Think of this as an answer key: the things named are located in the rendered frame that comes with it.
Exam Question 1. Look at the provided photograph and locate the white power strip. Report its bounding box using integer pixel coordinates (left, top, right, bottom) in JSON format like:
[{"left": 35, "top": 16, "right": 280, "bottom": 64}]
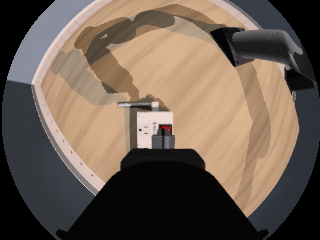
[{"left": 118, "top": 102, "right": 173, "bottom": 148}]

